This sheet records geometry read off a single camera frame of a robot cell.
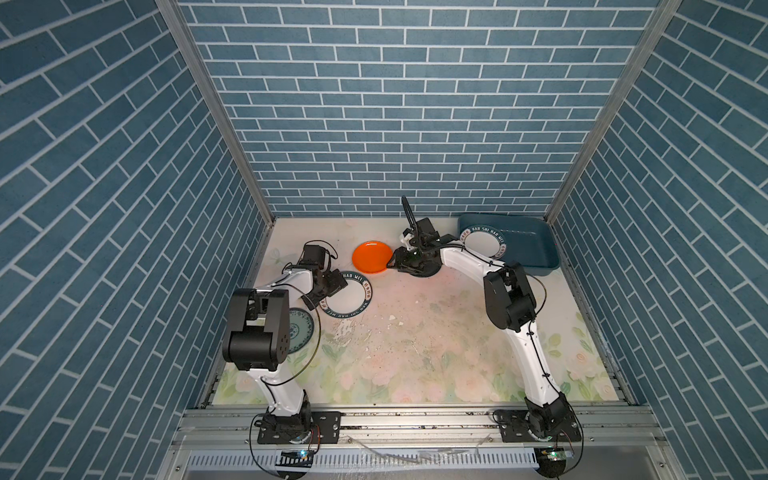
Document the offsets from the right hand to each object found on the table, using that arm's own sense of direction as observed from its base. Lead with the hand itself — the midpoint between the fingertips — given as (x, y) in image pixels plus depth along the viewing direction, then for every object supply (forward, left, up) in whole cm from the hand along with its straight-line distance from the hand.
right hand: (393, 266), depth 100 cm
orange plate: (+7, +9, -4) cm, 12 cm away
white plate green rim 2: (+18, -33, -3) cm, 37 cm away
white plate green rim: (-12, +13, -5) cm, 18 cm away
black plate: (+2, -13, -2) cm, 13 cm away
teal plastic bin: (+19, -51, -4) cm, 54 cm away
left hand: (-8, +17, -3) cm, 19 cm away
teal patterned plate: (-23, +27, -6) cm, 35 cm away
